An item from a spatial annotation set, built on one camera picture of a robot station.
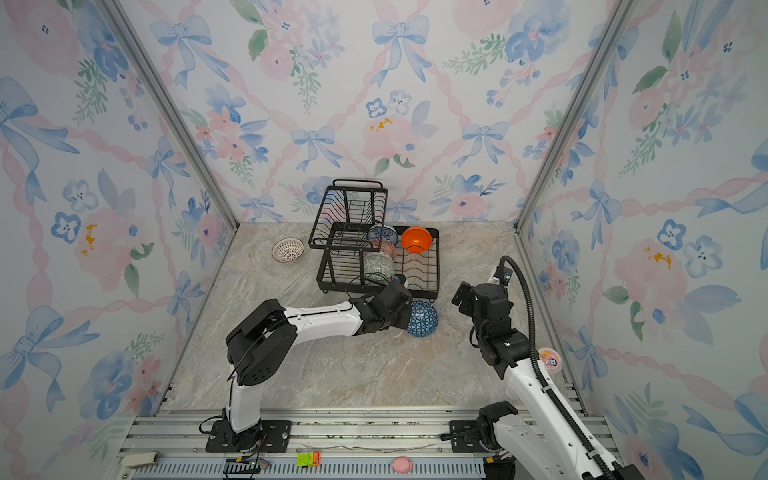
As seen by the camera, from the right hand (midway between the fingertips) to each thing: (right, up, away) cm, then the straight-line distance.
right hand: (476, 287), depth 79 cm
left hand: (-17, -8, +11) cm, 22 cm away
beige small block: (-83, -40, -9) cm, 93 cm away
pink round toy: (-20, -40, -10) cm, 46 cm away
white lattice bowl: (-60, +10, +30) cm, 68 cm away
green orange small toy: (-42, -39, -10) cm, 58 cm away
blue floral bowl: (-25, +18, +34) cm, 46 cm away
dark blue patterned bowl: (-12, -11, +13) cm, 21 cm away
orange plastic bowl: (-13, +14, +30) cm, 36 cm away
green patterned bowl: (-27, +4, +24) cm, 36 cm away
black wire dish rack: (-32, +10, +4) cm, 34 cm away
